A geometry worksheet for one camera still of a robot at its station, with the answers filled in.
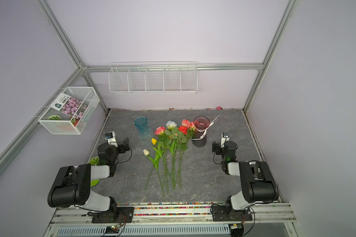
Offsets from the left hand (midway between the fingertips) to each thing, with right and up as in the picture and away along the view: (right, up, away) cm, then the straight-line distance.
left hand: (121, 139), depth 92 cm
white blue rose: (+31, +4, +10) cm, 33 cm away
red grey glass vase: (+50, +10, -2) cm, 51 cm away
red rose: (+38, +4, +10) cm, 40 cm away
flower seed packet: (-19, +19, -17) cm, 32 cm away
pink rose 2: (+23, +4, +10) cm, 25 cm away
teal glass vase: (+13, +4, +6) cm, 15 cm away
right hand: (+64, -1, +3) cm, 64 cm away
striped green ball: (-23, +13, -21) cm, 34 cm away
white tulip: (+15, -9, +2) cm, 17 cm away
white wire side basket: (-13, +9, -25) cm, 30 cm away
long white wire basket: (+36, +42, +11) cm, 56 cm away
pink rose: (+45, +8, +13) cm, 47 cm away
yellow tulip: (+22, -11, +2) cm, 25 cm away
